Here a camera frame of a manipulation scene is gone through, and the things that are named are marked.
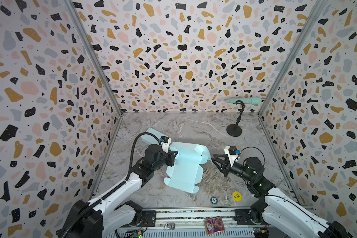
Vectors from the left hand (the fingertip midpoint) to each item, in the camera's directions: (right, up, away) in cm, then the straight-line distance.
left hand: (179, 150), depth 80 cm
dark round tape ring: (+19, -27, 0) cm, 33 cm away
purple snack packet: (+17, -35, -8) cm, 40 cm away
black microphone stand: (+39, +10, +32) cm, 52 cm away
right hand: (+17, -2, -8) cm, 19 cm away
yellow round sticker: (+32, -26, +2) cm, 41 cm away
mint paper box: (+4, -9, -6) cm, 12 cm away
